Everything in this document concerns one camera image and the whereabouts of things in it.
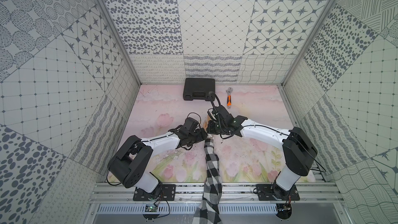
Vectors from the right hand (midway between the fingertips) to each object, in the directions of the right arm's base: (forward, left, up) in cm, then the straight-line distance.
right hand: (207, 130), depth 85 cm
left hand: (-3, 0, -5) cm, 6 cm away
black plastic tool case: (+38, +8, -5) cm, 39 cm away
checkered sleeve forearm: (-36, -1, -6) cm, 37 cm away
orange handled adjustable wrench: (+31, -16, -8) cm, 36 cm away
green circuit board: (-35, +26, -11) cm, 45 cm away
